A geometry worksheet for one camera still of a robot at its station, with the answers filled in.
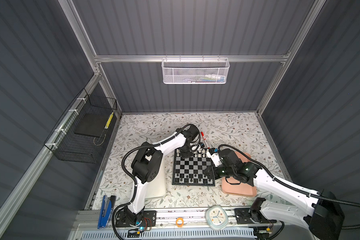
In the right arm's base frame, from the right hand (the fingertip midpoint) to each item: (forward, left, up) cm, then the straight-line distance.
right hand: (205, 173), depth 77 cm
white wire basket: (+84, +2, +10) cm, 85 cm away
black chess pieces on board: (-1, +7, -8) cm, 11 cm away
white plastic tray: (-4, +27, -10) cm, 29 cm away
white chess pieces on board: (+15, +4, -8) cm, 18 cm away
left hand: (+17, +11, -8) cm, 21 cm away
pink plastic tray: (-5, -22, -12) cm, 25 cm away
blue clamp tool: (-16, +51, -8) cm, 54 cm away
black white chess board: (+5, +9, -10) cm, 14 cm away
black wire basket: (+12, +62, +18) cm, 66 cm away
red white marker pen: (+31, -2, -10) cm, 32 cm away
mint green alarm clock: (-19, -4, -9) cm, 21 cm away
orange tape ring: (-22, +12, -10) cm, 27 cm away
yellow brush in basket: (+22, +51, +18) cm, 59 cm away
